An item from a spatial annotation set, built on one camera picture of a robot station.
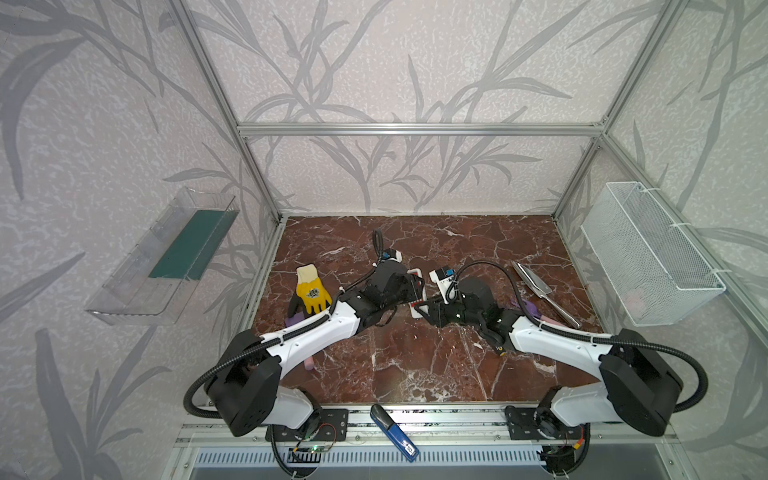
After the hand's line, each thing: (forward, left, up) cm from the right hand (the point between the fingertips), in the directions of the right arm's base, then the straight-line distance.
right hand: (419, 296), depth 82 cm
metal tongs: (+10, -42, -14) cm, 45 cm away
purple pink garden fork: (+2, -37, -15) cm, 40 cm away
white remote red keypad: (-6, -1, +3) cm, 7 cm away
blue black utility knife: (-31, +7, -9) cm, 33 cm away
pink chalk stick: (-15, +30, -10) cm, 35 cm away
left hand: (+5, -2, +3) cm, 6 cm away
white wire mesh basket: (-6, -49, +20) cm, 53 cm away
